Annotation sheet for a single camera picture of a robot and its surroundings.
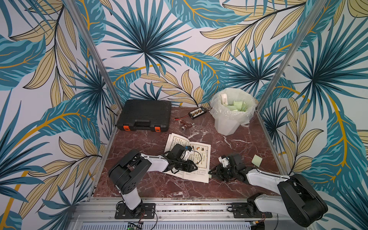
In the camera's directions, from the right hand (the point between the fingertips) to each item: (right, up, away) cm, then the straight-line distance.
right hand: (209, 173), depth 85 cm
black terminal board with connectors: (-5, +38, +29) cm, 48 cm away
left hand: (-9, +2, +1) cm, 9 cm away
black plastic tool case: (-38, +35, +18) cm, 55 cm away
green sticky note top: (+32, +5, +8) cm, 33 cm away
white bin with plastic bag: (+12, +39, -3) cm, 41 cm away
